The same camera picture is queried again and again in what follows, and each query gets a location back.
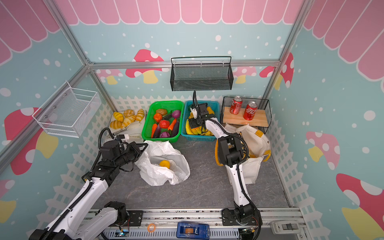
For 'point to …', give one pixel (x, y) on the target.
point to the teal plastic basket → (186, 105)
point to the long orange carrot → (154, 127)
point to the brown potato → (161, 111)
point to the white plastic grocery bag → (152, 174)
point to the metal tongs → (126, 128)
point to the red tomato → (164, 124)
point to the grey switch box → (285, 227)
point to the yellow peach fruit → (165, 163)
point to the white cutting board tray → (134, 131)
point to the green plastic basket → (152, 118)
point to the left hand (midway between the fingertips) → (149, 146)
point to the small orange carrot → (171, 127)
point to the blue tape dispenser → (194, 230)
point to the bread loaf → (118, 116)
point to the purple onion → (176, 114)
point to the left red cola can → (236, 105)
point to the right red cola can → (250, 110)
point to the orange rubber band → (151, 227)
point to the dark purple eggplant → (175, 130)
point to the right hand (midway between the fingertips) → (194, 120)
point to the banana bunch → (197, 130)
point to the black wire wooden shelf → (261, 118)
